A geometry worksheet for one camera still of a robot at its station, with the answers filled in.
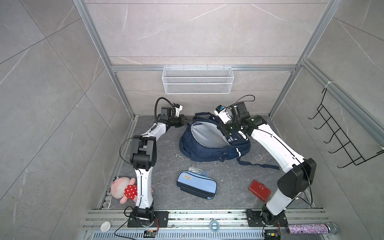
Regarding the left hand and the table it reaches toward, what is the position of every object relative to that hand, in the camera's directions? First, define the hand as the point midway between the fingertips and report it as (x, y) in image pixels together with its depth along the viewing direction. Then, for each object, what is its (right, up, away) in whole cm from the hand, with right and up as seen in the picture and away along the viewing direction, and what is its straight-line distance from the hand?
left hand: (190, 117), depth 98 cm
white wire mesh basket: (+5, +25, +2) cm, 26 cm away
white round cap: (-41, -55, -27) cm, 74 cm away
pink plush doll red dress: (-34, -39, -21) cm, 56 cm away
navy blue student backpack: (+8, -15, 0) cm, 17 cm away
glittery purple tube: (+56, -54, -30) cm, 84 cm away
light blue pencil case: (+5, -39, -18) cm, 43 cm away
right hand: (+17, -5, -16) cm, 24 cm away
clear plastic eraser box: (+5, -33, -10) cm, 35 cm away
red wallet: (+40, -42, -16) cm, 60 cm away
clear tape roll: (+15, -55, -27) cm, 63 cm away
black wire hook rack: (+69, -14, -35) cm, 79 cm away
